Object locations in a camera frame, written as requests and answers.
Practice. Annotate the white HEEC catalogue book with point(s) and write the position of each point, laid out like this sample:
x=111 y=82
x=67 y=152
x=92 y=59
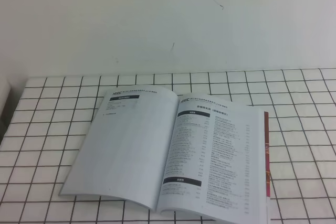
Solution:
x=194 y=153

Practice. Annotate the white black-grid tablecloth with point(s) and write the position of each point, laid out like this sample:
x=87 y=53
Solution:
x=54 y=113

